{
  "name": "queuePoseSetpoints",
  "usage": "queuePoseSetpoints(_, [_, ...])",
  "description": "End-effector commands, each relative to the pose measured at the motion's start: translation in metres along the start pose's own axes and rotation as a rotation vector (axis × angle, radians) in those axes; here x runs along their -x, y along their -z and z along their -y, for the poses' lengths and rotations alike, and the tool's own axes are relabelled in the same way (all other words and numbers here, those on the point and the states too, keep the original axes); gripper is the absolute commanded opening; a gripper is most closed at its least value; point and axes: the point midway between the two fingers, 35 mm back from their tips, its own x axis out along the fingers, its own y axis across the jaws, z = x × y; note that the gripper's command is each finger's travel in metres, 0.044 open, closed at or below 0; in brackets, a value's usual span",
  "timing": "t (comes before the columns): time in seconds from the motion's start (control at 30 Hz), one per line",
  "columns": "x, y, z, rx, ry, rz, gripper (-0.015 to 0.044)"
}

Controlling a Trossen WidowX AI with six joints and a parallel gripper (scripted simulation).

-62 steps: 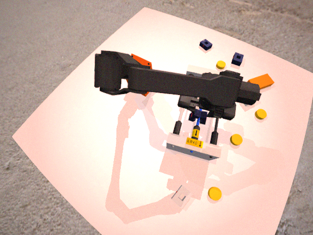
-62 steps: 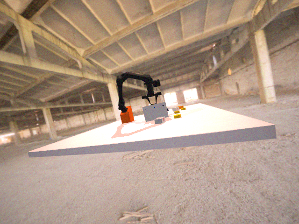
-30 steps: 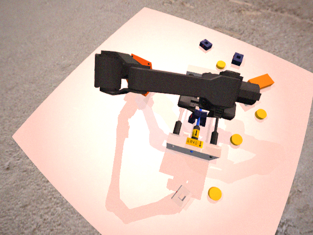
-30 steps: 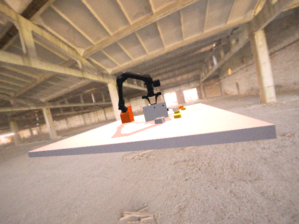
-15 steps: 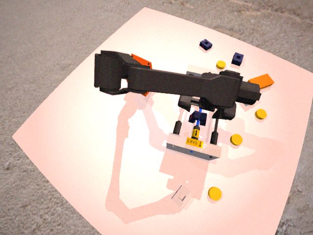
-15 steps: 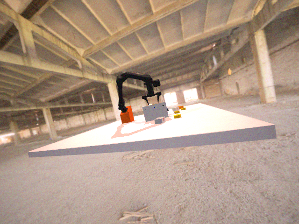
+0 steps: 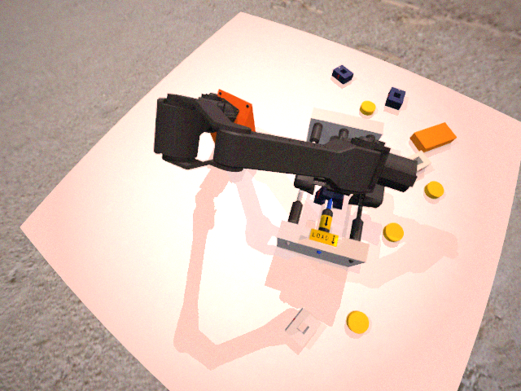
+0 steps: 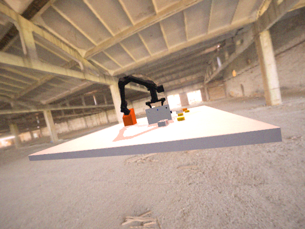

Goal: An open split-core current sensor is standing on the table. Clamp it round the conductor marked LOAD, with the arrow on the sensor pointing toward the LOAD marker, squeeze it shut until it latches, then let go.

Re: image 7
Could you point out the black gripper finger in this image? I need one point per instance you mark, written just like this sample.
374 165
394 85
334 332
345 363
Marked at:
312 190
356 200

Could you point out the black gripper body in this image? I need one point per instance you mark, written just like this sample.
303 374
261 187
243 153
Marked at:
371 200

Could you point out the yellow cylinder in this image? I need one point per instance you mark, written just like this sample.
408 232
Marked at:
357 322
393 232
367 108
434 190

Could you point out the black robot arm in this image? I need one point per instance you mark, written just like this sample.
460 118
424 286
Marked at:
353 165

